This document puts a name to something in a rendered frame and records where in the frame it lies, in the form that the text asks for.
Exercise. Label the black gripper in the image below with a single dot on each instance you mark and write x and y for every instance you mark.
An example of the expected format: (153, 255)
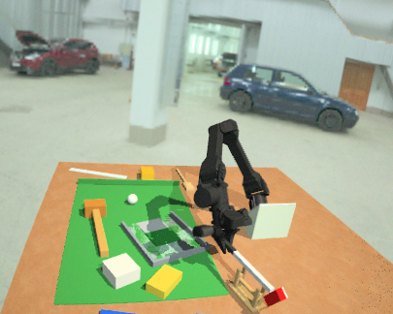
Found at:
(215, 229)

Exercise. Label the white golf ball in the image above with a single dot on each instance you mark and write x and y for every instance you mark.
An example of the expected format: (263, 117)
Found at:
(132, 199)

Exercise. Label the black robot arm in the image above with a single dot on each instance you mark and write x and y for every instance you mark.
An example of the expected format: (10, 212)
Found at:
(212, 189)

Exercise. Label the green flat mat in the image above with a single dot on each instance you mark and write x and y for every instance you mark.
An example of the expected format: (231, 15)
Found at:
(81, 279)

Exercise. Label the blue rectangular block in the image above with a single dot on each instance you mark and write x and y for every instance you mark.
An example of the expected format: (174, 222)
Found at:
(113, 312)

